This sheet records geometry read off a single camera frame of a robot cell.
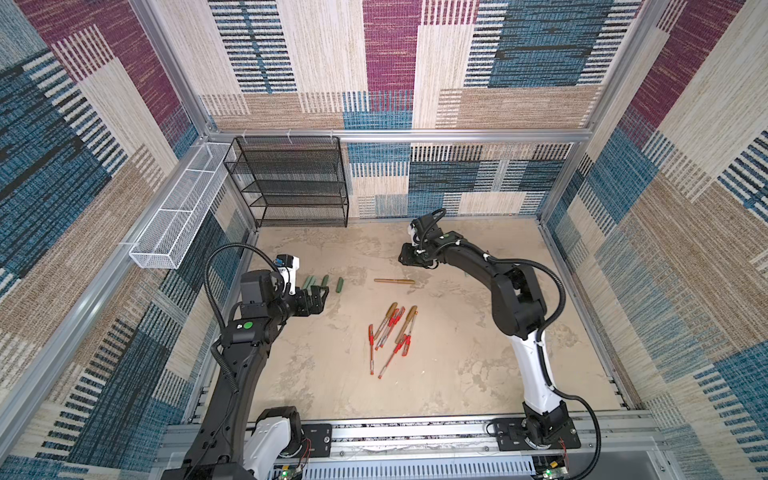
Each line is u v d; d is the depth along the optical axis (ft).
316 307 2.29
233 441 1.34
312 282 3.35
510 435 2.40
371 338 2.95
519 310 1.93
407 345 2.92
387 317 3.08
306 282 3.35
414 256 2.95
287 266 2.26
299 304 2.25
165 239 3.02
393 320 3.08
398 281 3.37
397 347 2.88
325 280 3.37
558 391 2.08
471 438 2.49
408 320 3.08
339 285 3.34
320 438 2.42
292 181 3.62
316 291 2.30
